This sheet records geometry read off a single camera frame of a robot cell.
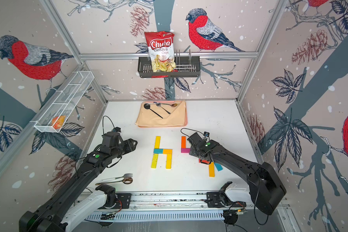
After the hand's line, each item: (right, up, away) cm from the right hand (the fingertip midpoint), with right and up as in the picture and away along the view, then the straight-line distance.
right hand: (198, 151), depth 86 cm
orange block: (-8, +3, +10) cm, 13 cm away
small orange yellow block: (-20, -2, +6) cm, 21 cm away
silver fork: (-42, -13, -4) cm, 44 cm away
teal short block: (-25, -2, +7) cm, 26 cm away
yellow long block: (-18, -7, +2) cm, 19 cm away
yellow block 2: (-26, +3, +9) cm, 28 cm away
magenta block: (-7, -1, +5) cm, 9 cm away
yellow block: (-27, -7, +2) cm, 28 cm away
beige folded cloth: (-22, +21, +25) cm, 39 cm away
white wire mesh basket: (-69, +22, -19) cm, 75 cm away
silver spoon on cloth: (-28, +30, +32) cm, 52 cm away
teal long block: (+12, -9, -1) cm, 16 cm away
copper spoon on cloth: (-17, +30, +31) cm, 46 cm away
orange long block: (+8, -11, -3) cm, 14 cm away
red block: (+1, -1, -14) cm, 14 cm away
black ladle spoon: (-37, +28, +30) cm, 55 cm away
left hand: (-36, +8, -5) cm, 37 cm away
